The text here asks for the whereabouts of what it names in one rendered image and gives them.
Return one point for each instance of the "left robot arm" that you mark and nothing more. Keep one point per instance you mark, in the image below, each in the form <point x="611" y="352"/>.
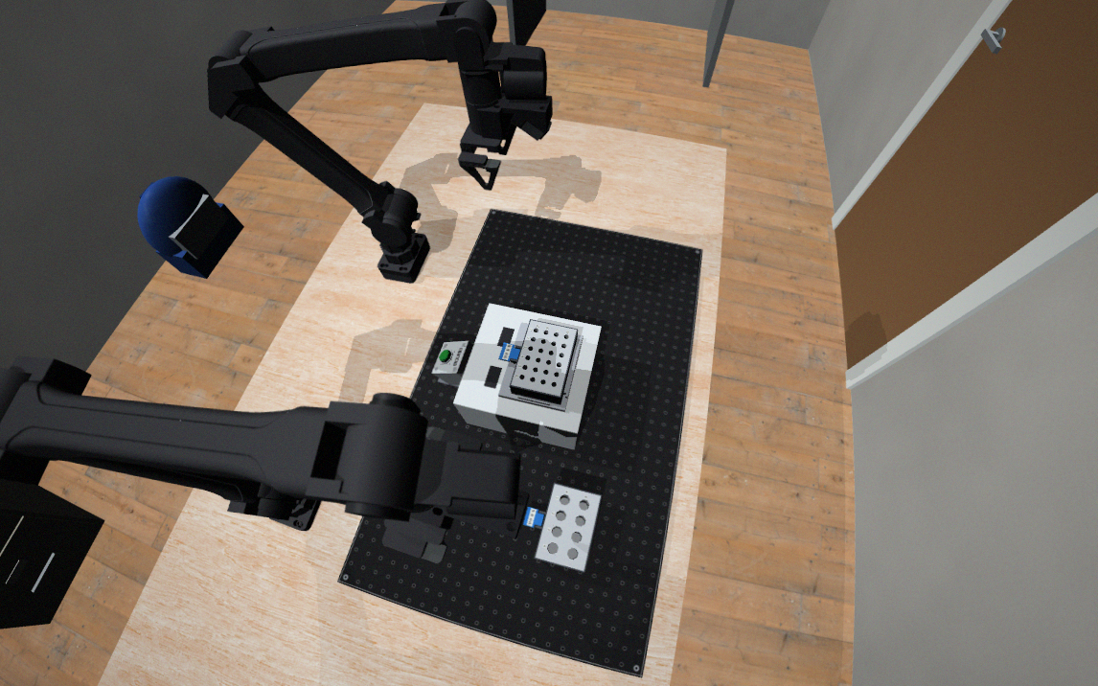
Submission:
<point x="457" y="31"/>

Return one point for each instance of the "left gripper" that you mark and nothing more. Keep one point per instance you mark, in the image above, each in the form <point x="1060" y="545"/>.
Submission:
<point x="472" y="139"/>

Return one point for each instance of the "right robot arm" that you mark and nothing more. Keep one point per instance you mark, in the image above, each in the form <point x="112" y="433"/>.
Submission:
<point x="384" y="458"/>

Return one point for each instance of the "grey mixer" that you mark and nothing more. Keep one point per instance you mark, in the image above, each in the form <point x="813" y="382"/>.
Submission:
<point x="484" y="397"/>

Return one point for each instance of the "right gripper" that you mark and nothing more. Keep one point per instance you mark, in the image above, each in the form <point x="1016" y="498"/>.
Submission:
<point x="417" y="538"/>

